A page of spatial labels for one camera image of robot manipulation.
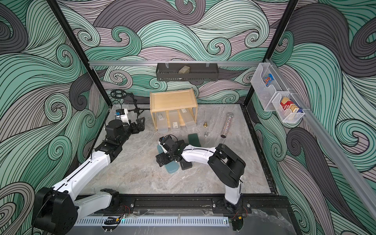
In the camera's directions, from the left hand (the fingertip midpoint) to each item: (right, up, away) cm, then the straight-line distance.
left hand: (137, 117), depth 80 cm
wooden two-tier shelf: (+19, +5, +12) cm, 22 cm away
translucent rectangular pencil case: (+29, -1, +29) cm, 41 cm away
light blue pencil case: (+19, -31, +6) cm, 36 cm away
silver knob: (+42, -13, +20) cm, 48 cm away
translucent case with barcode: (+19, -2, +27) cm, 33 cm away
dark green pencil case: (+33, -16, +22) cm, 43 cm away
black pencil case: (+27, -29, +5) cm, 40 cm away
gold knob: (+42, -6, +26) cm, 50 cm away
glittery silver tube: (+55, -11, +20) cm, 59 cm away
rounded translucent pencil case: (+10, -4, +25) cm, 27 cm away
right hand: (+15, -24, +8) cm, 29 cm away
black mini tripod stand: (-15, +15, +15) cm, 26 cm away
